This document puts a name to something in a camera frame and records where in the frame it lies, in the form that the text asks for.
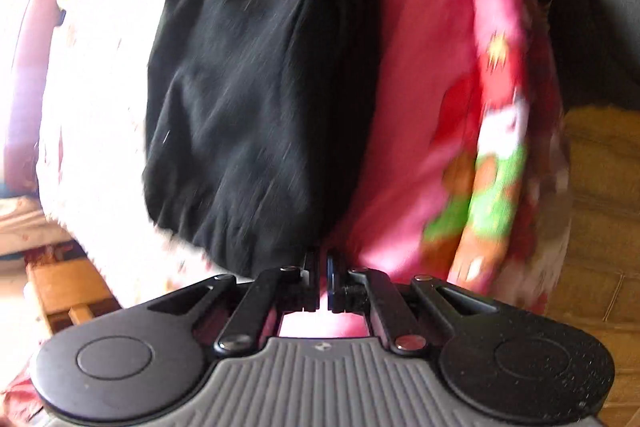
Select pink floral bed quilt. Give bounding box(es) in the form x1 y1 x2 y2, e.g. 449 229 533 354
0 0 574 427

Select black pants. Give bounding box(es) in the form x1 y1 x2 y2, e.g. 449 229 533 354
143 0 380 277

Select white cherry print sheet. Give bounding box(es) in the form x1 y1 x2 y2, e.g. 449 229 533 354
37 0 219 307

